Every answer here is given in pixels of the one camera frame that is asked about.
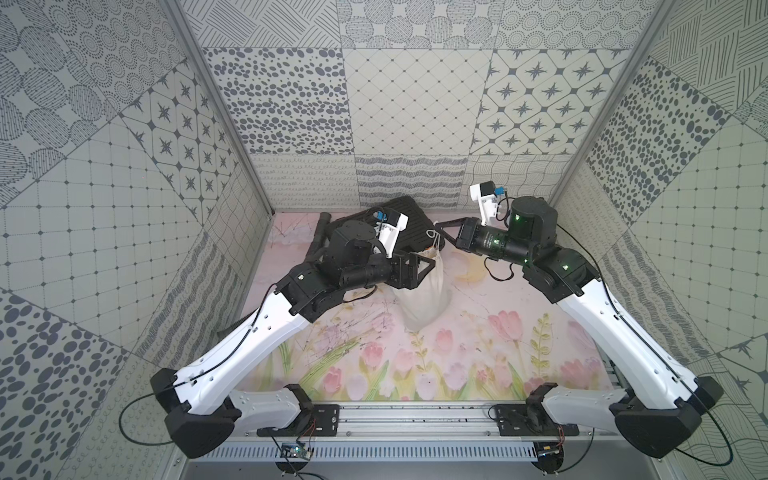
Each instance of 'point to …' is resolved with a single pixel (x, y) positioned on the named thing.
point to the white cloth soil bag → (426, 305)
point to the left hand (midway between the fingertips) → (421, 249)
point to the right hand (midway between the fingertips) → (435, 230)
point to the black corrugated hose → (323, 223)
